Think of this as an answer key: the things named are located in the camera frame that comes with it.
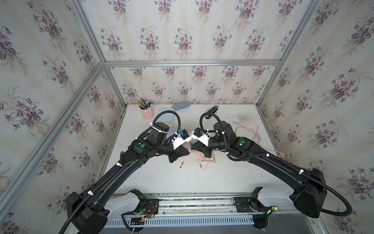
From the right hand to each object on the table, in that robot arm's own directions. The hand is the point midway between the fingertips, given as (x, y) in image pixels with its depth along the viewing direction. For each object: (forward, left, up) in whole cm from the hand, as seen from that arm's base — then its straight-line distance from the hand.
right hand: (194, 146), depth 71 cm
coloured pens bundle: (+40, +37, -12) cm, 56 cm away
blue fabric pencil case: (+49, +10, -20) cm, 54 cm away
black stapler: (+44, -16, -20) cm, 51 cm away
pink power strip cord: (+18, -44, -22) cm, 53 cm away
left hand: (-3, +3, 0) cm, 4 cm away
